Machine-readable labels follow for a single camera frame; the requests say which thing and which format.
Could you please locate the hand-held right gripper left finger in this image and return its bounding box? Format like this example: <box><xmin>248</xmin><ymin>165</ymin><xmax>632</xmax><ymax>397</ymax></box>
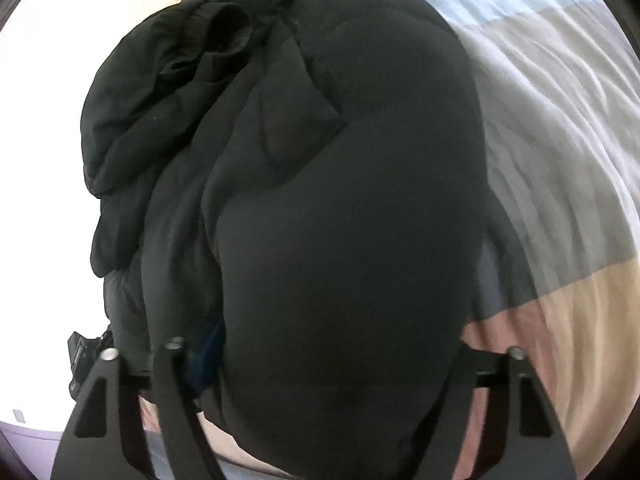
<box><xmin>50</xmin><ymin>324</ymin><xmax>227</xmax><ymax>480</ymax></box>

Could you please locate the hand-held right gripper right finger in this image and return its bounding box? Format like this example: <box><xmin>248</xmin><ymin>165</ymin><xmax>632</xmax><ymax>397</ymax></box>
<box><xmin>456</xmin><ymin>342</ymin><xmax>574</xmax><ymax>480</ymax></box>

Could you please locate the black puffer jacket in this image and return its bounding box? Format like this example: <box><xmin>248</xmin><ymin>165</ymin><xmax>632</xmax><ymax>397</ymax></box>
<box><xmin>81</xmin><ymin>0</ymin><xmax>538</xmax><ymax>466</ymax></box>

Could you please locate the patchwork checked blanket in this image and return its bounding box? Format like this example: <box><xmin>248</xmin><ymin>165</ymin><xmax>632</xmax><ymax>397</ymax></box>
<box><xmin>142</xmin><ymin>0</ymin><xmax>640</xmax><ymax>480</ymax></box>

